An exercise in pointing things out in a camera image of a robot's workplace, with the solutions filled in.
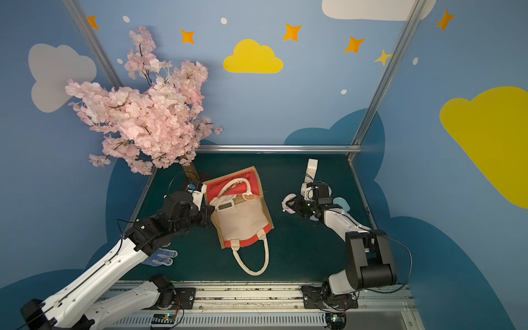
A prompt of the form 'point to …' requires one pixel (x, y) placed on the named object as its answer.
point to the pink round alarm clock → (284, 206)
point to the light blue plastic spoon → (343, 203)
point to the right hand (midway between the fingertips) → (291, 202)
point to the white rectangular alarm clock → (306, 192)
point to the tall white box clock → (311, 170)
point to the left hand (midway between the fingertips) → (214, 205)
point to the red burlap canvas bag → (240, 213)
